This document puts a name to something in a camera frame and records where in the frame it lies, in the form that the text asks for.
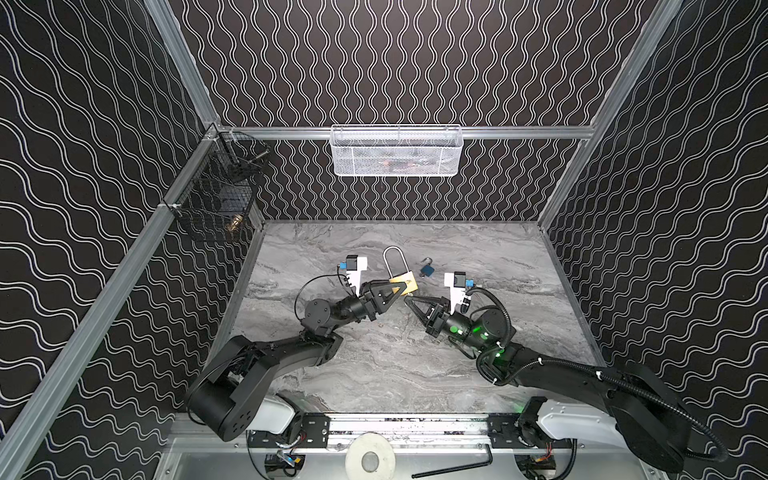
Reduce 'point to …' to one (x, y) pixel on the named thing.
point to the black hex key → (455, 468)
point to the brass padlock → (407, 277)
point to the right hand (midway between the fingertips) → (406, 301)
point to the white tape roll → (365, 443)
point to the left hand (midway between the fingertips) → (412, 292)
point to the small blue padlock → (427, 269)
